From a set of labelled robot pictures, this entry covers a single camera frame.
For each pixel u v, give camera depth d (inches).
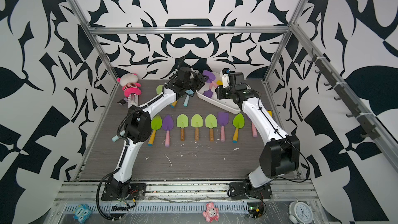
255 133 36.0
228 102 41.8
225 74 28.7
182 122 38.8
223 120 39.0
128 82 42.8
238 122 38.2
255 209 27.9
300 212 26.1
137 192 29.0
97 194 27.4
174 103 29.0
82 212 26.7
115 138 35.1
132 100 42.3
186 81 30.5
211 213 26.0
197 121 38.7
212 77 36.3
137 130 23.4
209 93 43.8
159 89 44.7
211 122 38.6
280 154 16.9
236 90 24.8
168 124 38.2
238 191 29.3
